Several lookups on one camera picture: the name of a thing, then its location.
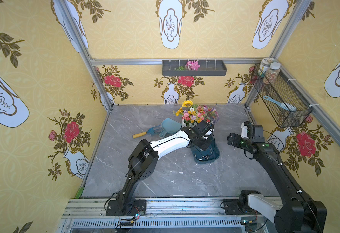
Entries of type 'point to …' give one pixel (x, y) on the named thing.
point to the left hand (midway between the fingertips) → (201, 140)
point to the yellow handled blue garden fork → (154, 130)
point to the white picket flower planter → (192, 115)
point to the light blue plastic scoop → (170, 126)
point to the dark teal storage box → (211, 154)
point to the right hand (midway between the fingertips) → (238, 138)
